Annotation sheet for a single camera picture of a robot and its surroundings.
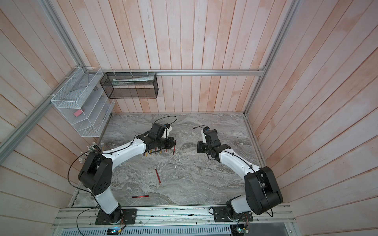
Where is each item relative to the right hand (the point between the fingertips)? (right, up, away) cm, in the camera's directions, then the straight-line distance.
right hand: (198, 144), depth 90 cm
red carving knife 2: (-25, -19, -2) cm, 31 cm away
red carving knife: (-21, -5, +8) cm, 23 cm away
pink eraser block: (-69, +19, -8) cm, 72 cm away
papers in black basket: (-48, +40, +1) cm, 63 cm away
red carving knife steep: (-15, -3, -2) cm, 15 cm away
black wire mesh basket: (-47, +41, +12) cm, 64 cm away
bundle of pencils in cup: (-61, -1, -10) cm, 61 cm away
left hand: (-14, -1, -1) cm, 14 cm away
